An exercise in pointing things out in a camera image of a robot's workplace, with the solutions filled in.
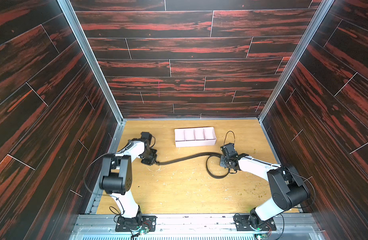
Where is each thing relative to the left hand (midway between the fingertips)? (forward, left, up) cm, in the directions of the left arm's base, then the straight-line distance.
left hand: (158, 158), depth 96 cm
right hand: (0, -45, -1) cm, 45 cm away
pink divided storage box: (+20, -25, -1) cm, 31 cm away
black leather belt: (+4, -32, -2) cm, 33 cm away
